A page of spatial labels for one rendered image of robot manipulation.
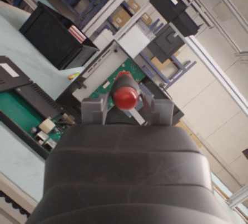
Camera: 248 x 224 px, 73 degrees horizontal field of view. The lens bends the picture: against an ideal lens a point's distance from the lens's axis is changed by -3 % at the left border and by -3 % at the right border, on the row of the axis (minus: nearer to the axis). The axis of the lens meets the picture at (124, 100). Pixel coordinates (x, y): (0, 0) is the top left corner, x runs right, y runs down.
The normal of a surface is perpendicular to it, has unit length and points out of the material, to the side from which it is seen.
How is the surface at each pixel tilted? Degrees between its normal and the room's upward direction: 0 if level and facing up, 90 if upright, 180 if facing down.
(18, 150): 0
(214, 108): 90
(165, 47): 97
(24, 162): 0
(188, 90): 90
